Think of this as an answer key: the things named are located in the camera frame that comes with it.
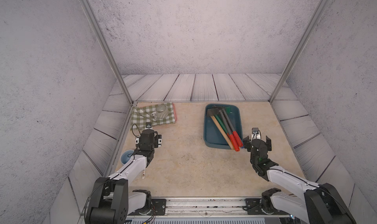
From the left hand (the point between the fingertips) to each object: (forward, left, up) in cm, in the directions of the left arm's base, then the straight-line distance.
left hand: (151, 135), depth 90 cm
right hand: (-4, -63, +3) cm, 63 cm away
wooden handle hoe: (+21, -40, -5) cm, 45 cm away
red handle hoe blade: (-2, -48, 0) cm, 48 cm away
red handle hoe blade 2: (-4, -52, -1) cm, 52 cm away
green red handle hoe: (+10, -45, -4) cm, 46 cm away
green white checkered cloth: (+23, +13, -9) cm, 28 cm away
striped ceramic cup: (+21, -3, -2) cm, 21 cm away
